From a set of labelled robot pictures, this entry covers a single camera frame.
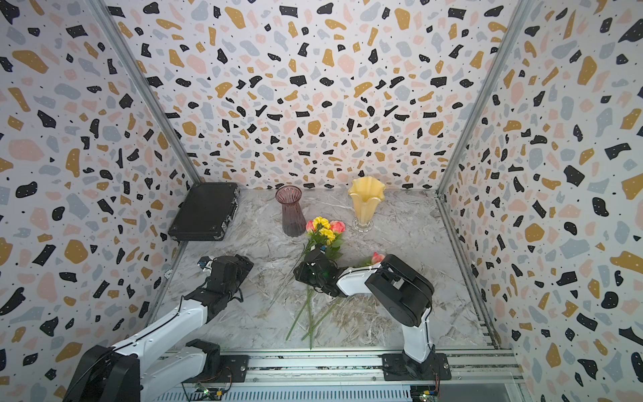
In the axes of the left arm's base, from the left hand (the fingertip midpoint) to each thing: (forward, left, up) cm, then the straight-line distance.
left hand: (246, 264), depth 88 cm
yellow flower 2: (+14, -28, -3) cm, 32 cm away
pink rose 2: (+19, -21, -3) cm, 29 cm away
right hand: (-1, -17, -4) cm, 17 cm away
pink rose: (+18, -33, -4) cm, 37 cm away
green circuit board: (-36, +6, -8) cm, 38 cm away
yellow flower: (+12, -24, -5) cm, 27 cm away
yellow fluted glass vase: (+27, -44, +7) cm, 52 cm away
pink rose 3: (+4, -47, -4) cm, 47 cm away
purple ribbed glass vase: (+18, -15, 0) cm, 24 cm away
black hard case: (+28, +25, -4) cm, 38 cm away
